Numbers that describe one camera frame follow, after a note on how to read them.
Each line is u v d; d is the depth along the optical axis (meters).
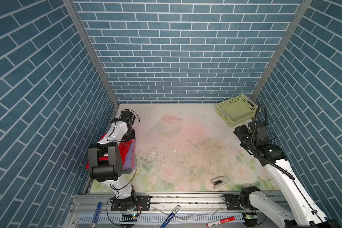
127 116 0.75
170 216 0.69
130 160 0.80
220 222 0.68
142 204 0.73
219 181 0.80
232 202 0.74
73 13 0.72
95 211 0.71
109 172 0.47
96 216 0.69
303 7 0.71
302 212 0.39
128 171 0.82
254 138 0.54
